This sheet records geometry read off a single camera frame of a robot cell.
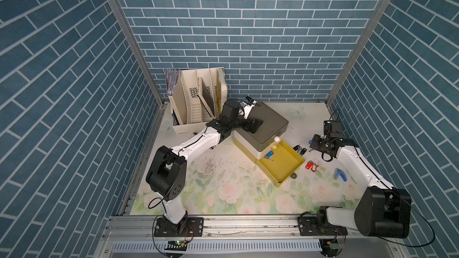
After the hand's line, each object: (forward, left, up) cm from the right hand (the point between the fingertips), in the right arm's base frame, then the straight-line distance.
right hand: (317, 143), depth 88 cm
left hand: (+4, +30, +10) cm, 32 cm away
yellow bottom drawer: (-5, +13, -11) cm, 18 cm away
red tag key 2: (-8, -1, -11) cm, 14 cm away
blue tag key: (-4, +23, -9) cm, 25 cm away
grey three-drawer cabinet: (-7, +31, +5) cm, 32 cm away
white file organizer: (+17, +71, -3) cm, 73 cm away
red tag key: (-6, +2, -11) cm, 13 cm away
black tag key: (+2, +3, -12) cm, 12 cm away
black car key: (+3, +6, -11) cm, 13 cm away
